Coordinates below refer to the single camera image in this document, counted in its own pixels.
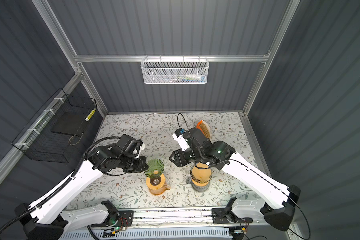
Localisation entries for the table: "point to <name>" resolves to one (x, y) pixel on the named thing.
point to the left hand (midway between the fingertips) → (149, 167)
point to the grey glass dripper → (195, 179)
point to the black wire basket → (52, 134)
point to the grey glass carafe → (198, 188)
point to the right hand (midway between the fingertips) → (174, 158)
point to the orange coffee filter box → (204, 127)
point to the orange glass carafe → (156, 181)
